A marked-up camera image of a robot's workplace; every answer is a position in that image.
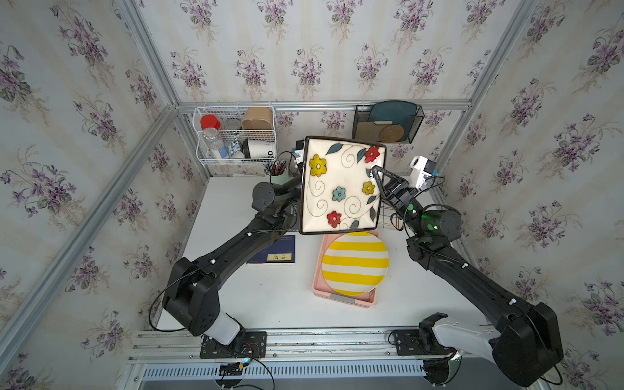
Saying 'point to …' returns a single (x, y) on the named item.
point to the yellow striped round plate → (356, 263)
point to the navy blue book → (280, 252)
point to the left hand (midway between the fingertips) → (352, 174)
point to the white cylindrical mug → (259, 149)
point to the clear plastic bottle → (214, 142)
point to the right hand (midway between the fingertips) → (377, 174)
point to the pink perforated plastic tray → (322, 288)
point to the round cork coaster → (392, 133)
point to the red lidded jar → (210, 121)
